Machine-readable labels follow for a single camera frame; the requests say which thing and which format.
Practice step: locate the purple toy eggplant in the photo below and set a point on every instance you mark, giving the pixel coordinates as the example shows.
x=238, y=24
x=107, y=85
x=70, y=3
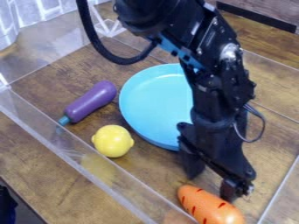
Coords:
x=98, y=97

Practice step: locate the blue round tray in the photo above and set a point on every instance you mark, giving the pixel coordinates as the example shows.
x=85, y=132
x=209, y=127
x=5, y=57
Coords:
x=155, y=101

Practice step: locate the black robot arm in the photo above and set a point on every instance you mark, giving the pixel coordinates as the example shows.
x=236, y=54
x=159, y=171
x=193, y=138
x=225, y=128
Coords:
x=189, y=28

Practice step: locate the white curtain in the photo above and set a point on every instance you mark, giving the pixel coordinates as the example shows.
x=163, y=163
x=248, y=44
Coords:
x=22, y=13

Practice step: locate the orange toy carrot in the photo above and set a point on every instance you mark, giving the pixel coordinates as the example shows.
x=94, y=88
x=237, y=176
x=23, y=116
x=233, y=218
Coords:
x=208, y=208

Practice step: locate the clear acrylic enclosure wall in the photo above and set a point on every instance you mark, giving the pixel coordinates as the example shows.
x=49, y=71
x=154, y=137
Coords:
x=75, y=187

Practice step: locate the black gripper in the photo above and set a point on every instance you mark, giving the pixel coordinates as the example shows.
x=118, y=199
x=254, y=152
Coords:
x=210, y=143

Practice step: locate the yellow toy lemon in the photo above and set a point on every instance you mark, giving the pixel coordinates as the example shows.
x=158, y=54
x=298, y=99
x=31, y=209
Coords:
x=113, y=141

